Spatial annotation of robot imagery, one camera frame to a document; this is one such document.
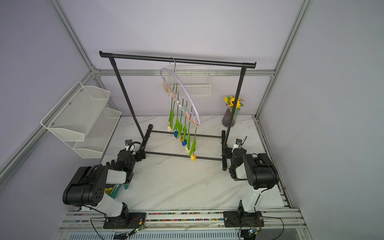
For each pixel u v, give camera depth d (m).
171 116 0.88
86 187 0.47
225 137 1.05
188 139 0.81
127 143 0.80
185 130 0.82
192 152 0.82
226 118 1.12
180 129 0.86
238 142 0.84
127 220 0.68
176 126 0.90
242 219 0.67
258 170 0.50
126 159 0.73
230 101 0.93
